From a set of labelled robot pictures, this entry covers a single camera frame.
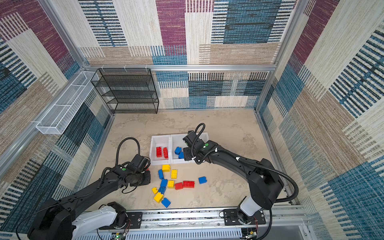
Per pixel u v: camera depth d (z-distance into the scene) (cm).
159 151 97
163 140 97
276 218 74
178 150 96
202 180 87
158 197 79
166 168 88
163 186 83
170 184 81
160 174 87
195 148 63
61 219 39
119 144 72
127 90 110
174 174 87
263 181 43
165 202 79
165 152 96
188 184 83
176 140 101
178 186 84
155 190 81
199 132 66
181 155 95
